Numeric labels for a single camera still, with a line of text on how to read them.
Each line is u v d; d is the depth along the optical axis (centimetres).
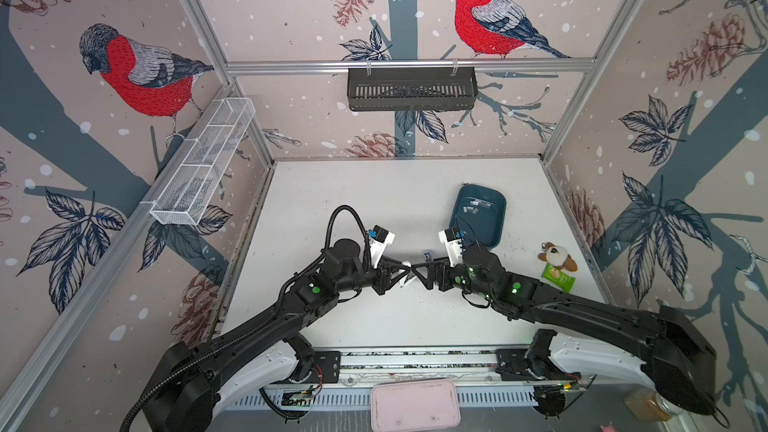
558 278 88
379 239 67
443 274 67
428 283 68
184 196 71
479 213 104
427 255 90
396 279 70
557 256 90
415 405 67
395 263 72
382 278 64
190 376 40
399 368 75
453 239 69
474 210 105
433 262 67
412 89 104
